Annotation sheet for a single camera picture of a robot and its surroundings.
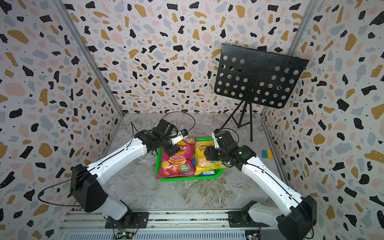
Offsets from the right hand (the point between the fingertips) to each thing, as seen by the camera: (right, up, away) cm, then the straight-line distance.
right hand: (208, 152), depth 76 cm
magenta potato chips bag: (-14, -6, +2) cm, 15 cm away
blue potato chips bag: (+1, -12, +7) cm, 14 cm away
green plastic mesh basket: (-11, -14, +2) cm, 18 cm away
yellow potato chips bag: (-3, -7, +3) cm, 8 cm away
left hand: (-17, +4, +6) cm, 18 cm away
